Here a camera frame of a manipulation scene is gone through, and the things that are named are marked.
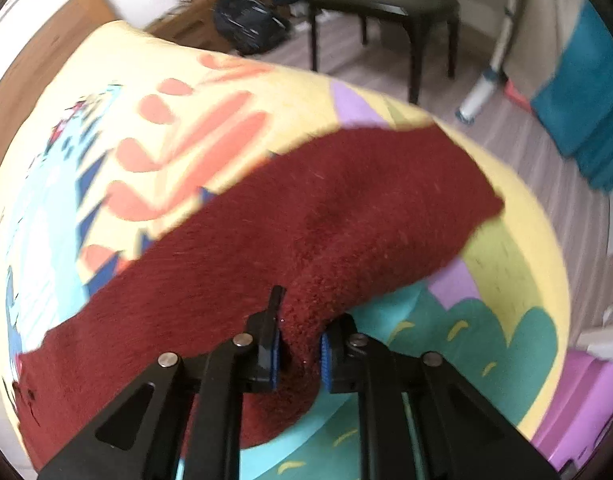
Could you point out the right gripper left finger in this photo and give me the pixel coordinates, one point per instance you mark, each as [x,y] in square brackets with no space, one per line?
[180,417]

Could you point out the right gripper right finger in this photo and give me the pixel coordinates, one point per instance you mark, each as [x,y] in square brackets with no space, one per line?
[419,417]

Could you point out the dark red knit sweater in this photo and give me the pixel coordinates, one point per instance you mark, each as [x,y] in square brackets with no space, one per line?
[340,220]

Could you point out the pink storage box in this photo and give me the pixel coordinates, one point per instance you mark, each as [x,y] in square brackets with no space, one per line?
[580,413]

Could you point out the yellow dinosaur bed cover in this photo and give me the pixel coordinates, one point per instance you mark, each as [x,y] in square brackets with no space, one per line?
[134,135]

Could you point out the grey study desk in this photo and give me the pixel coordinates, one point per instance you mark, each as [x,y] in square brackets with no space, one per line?
[493,75]

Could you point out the teal folded blanket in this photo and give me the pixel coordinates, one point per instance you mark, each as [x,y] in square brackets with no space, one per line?
[576,106]

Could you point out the black backpack on floor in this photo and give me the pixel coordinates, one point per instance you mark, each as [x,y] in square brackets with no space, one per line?
[250,26]

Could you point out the wooden headboard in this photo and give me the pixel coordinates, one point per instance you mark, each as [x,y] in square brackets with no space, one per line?
[41,59]

